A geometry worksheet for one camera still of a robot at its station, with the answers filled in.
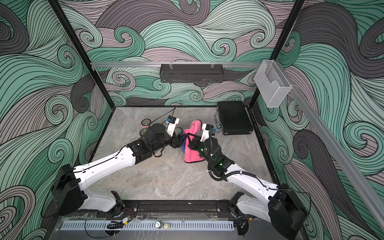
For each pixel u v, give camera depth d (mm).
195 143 659
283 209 392
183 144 732
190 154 760
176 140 660
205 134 684
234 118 1134
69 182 403
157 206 757
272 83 783
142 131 795
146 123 833
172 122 647
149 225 697
